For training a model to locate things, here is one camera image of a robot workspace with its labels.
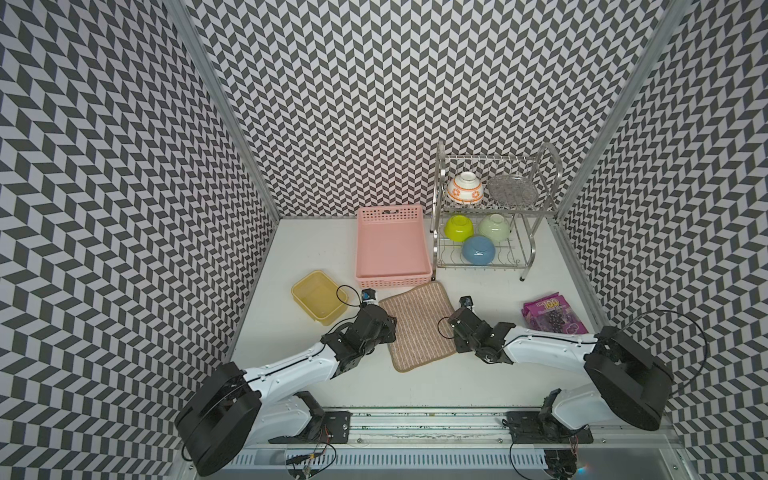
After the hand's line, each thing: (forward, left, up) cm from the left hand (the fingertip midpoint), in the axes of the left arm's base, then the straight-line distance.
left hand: (391, 323), depth 85 cm
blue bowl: (+25, -29, +2) cm, 38 cm away
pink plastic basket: (+33, 0, -6) cm, 34 cm away
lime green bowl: (+35, -24, +2) cm, 43 cm away
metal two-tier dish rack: (+25, -28, +21) cm, 43 cm away
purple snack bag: (+3, -48, -1) cm, 48 cm away
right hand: (-2, -22, -7) cm, 23 cm away
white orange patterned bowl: (+29, -21, +25) cm, 44 cm away
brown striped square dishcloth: (+2, -10, -6) cm, 12 cm away
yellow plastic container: (+10, +23, -2) cm, 25 cm away
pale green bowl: (+35, -36, +3) cm, 50 cm away
